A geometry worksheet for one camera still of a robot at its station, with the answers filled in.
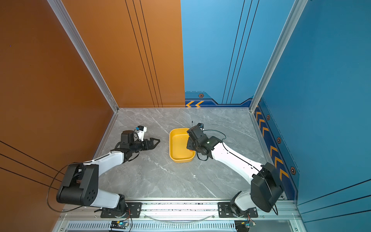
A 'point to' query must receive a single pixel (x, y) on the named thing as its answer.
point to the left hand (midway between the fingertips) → (155, 140)
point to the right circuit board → (243, 225)
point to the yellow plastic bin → (178, 139)
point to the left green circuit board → (119, 224)
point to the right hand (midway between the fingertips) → (188, 143)
